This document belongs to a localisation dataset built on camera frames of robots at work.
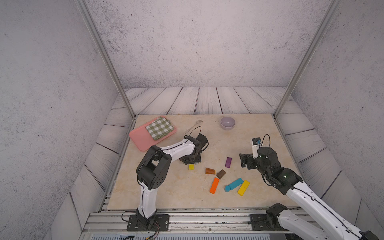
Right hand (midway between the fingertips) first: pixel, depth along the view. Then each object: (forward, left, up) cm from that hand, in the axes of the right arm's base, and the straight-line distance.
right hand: (250, 153), depth 78 cm
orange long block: (-10, +18, -18) cm, 28 cm away
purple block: (+4, +8, -17) cm, 20 cm away
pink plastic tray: (+20, +65, -17) cm, 70 cm away
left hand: (+3, +28, -17) cm, 33 cm away
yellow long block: (0, +31, -16) cm, 35 cm away
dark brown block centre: (-4, +13, -18) cm, 23 cm away
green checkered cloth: (+31, +55, -16) cm, 65 cm away
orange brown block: (-2, +20, -18) cm, 27 cm away
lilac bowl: (+34, +5, -15) cm, 38 cm away
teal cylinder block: (-10, +7, -18) cm, 22 cm away
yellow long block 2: (-11, +2, -18) cm, 21 cm away
